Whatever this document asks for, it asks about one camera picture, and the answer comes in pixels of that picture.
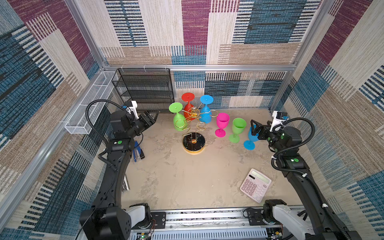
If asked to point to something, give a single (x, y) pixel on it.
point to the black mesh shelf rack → (151, 88)
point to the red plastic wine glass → (189, 112)
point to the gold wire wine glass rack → (194, 143)
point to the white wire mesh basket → (78, 123)
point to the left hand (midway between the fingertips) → (156, 111)
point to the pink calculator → (255, 185)
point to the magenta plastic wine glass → (222, 120)
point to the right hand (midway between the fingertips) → (259, 123)
